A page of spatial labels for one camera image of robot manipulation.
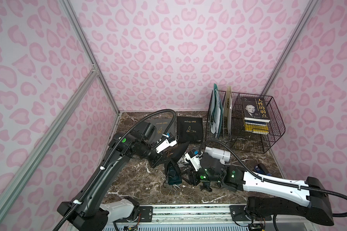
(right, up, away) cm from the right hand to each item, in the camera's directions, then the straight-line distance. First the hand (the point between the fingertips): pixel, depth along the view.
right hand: (182, 176), depth 69 cm
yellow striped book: (+47, +24, +21) cm, 57 cm away
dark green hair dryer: (-4, +1, -4) cm, 6 cm away
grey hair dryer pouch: (-15, +24, +41) cm, 50 cm away
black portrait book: (+47, +35, +23) cm, 63 cm away
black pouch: (+6, +21, +39) cm, 45 cm away
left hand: (-7, +9, -4) cm, 12 cm away
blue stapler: (+47, -1, +15) cm, 49 cm away
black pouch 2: (-4, +10, +3) cm, 11 cm away
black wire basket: (+51, +12, +31) cm, 61 cm away
